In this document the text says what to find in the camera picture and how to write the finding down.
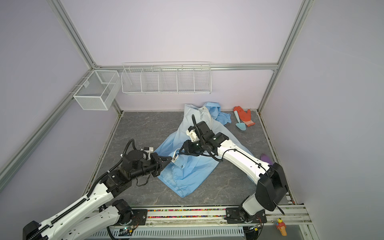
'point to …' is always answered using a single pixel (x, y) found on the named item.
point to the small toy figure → (281, 226)
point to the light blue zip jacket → (188, 171)
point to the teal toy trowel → (241, 125)
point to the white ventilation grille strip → (221, 231)
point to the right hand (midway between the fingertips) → (181, 153)
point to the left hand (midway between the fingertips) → (172, 160)
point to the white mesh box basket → (97, 91)
